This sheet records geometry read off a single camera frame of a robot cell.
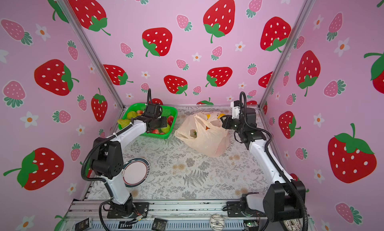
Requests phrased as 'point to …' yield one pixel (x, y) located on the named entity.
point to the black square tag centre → (159, 224)
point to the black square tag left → (82, 225)
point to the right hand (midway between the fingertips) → (220, 116)
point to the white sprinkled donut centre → (217, 222)
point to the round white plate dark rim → (135, 172)
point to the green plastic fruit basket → (138, 109)
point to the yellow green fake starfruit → (124, 122)
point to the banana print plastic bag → (205, 131)
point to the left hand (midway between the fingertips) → (164, 120)
